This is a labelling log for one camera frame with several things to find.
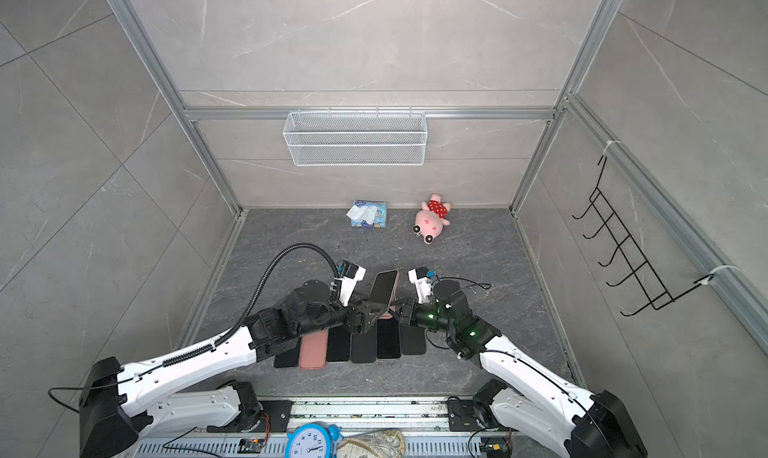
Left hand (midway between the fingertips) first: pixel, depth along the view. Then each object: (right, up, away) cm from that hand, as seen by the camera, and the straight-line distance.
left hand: (379, 295), depth 69 cm
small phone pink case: (+1, 0, +5) cm, 5 cm away
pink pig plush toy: (+17, +20, +38) cm, 46 cm away
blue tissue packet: (-6, +22, +41) cm, 47 cm away
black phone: (-13, -18, +16) cm, 27 cm away
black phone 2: (+2, -16, +17) cm, 23 cm away
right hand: (+1, -4, +5) cm, 6 cm away
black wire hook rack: (+57, +3, -10) cm, 58 cm away
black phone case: (-5, -18, +14) cm, 23 cm away
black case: (+9, -17, +17) cm, 25 cm away
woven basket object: (+2, -34, -2) cm, 34 cm away
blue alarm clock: (-15, -34, -1) cm, 37 cm away
